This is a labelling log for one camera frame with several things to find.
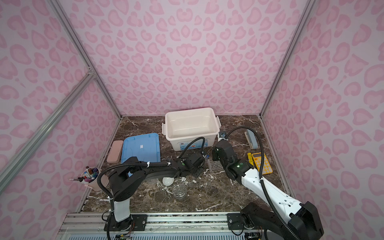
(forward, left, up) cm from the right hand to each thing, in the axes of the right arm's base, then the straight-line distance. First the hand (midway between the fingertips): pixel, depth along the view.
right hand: (217, 145), depth 80 cm
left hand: (-4, +9, -16) cm, 19 cm away
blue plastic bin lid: (+9, +46, -18) cm, 50 cm away
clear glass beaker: (-18, +21, -21) cm, 35 cm away
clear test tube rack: (-4, 0, -17) cm, 18 cm away
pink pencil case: (+2, +64, -16) cm, 66 cm away
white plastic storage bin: (+26, +24, -16) cm, 39 cm away
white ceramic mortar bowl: (-14, +27, -17) cm, 35 cm away
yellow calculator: (+2, -27, -18) cm, 32 cm away
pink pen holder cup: (-16, +68, -9) cm, 70 cm away
